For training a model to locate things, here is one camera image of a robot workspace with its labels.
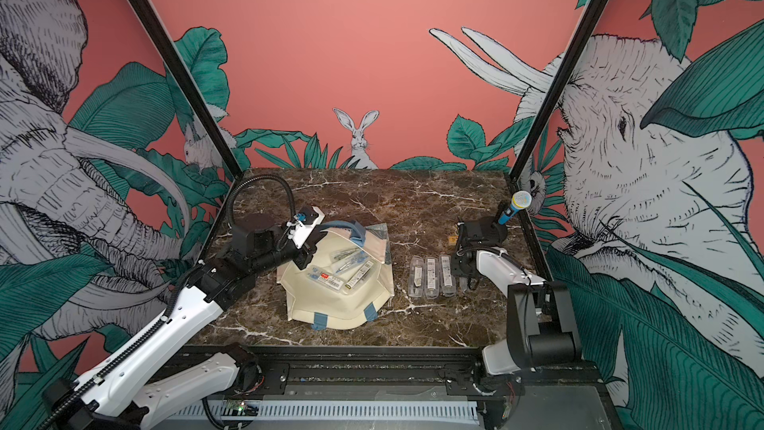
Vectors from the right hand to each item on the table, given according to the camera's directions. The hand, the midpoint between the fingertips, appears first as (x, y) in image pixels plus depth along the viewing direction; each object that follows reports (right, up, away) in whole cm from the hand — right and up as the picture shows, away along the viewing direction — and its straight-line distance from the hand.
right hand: (461, 261), depth 93 cm
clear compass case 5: (-35, 0, -2) cm, 35 cm away
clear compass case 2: (-5, -6, -3) cm, 8 cm away
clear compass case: (-10, -4, -2) cm, 11 cm away
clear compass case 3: (-42, -4, -4) cm, 43 cm away
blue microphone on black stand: (+15, +20, -9) cm, 26 cm away
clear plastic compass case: (-14, -4, -2) cm, 15 cm away
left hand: (-39, +13, -21) cm, 46 cm away
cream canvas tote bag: (-42, -9, -14) cm, 46 cm away
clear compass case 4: (-34, -5, -5) cm, 35 cm away
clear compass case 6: (-39, +2, 0) cm, 39 cm away
